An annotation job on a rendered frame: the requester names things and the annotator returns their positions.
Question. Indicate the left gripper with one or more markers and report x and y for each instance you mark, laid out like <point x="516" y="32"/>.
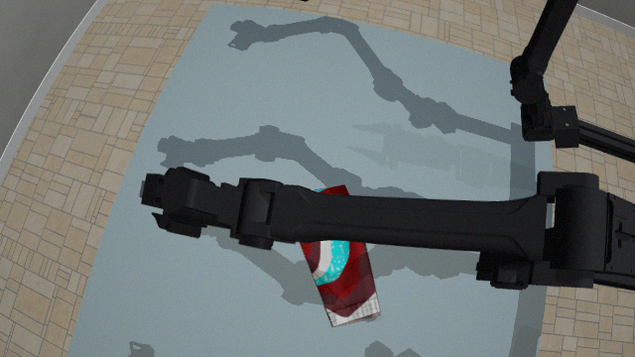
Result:
<point x="177" y="227"/>

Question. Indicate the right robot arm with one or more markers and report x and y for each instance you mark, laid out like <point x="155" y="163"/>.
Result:
<point x="528" y="69"/>

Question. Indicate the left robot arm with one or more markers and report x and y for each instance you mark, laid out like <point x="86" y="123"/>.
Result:
<point x="584" y="215"/>

